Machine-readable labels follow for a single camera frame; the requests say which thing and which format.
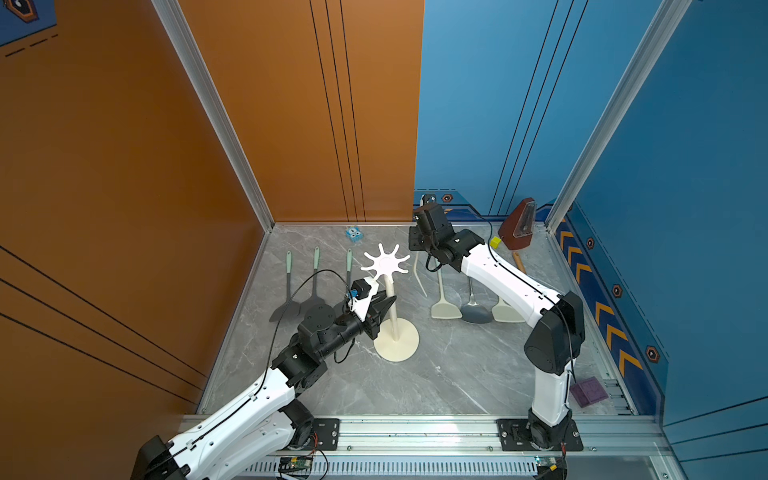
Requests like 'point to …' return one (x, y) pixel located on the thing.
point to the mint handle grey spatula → (290, 308)
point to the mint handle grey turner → (315, 301)
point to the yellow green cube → (495, 242)
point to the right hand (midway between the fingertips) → (416, 231)
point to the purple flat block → (588, 391)
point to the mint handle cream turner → (444, 309)
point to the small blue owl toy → (354, 234)
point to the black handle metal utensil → (473, 312)
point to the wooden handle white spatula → (518, 261)
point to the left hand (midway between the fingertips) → (391, 291)
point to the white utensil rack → (398, 338)
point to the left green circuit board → (298, 462)
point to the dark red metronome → (516, 230)
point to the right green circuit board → (546, 462)
